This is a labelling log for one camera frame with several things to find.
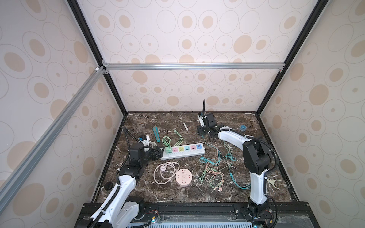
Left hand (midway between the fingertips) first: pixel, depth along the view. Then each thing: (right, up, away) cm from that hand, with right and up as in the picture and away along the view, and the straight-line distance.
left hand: (162, 146), depth 81 cm
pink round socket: (+12, -19, +2) cm, 22 cm away
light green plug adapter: (+2, -4, +9) cm, 10 cm away
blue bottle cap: (+58, +10, +29) cm, 65 cm away
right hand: (+24, +11, +18) cm, 32 cm away
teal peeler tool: (-10, +8, +26) cm, 28 cm away
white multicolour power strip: (+13, -5, +14) cm, 19 cm away
